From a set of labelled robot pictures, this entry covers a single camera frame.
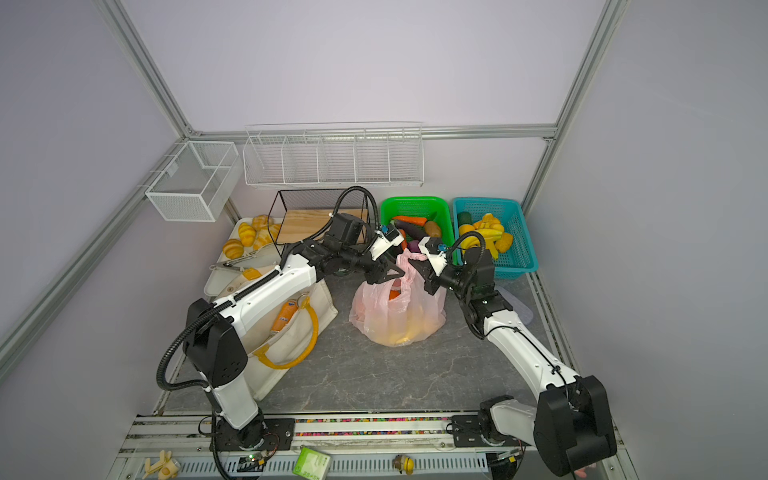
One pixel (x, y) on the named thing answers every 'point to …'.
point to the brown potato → (432, 229)
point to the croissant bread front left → (233, 249)
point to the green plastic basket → (429, 208)
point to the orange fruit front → (393, 294)
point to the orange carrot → (421, 221)
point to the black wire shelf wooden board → (296, 214)
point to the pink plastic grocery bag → (416, 315)
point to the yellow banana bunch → (496, 240)
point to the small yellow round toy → (409, 466)
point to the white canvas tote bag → (269, 353)
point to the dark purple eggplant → (416, 230)
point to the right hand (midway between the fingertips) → (412, 259)
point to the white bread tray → (250, 250)
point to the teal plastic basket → (520, 258)
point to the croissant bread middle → (247, 234)
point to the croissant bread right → (266, 231)
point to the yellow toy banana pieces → (166, 467)
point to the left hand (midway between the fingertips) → (400, 271)
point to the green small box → (312, 464)
